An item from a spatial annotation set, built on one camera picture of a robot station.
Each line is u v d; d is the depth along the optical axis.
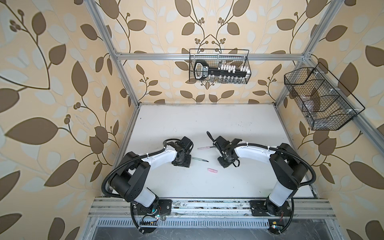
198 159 0.91
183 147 0.70
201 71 0.84
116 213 0.74
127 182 0.44
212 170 0.87
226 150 0.68
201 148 0.96
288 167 0.46
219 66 0.81
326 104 0.72
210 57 0.91
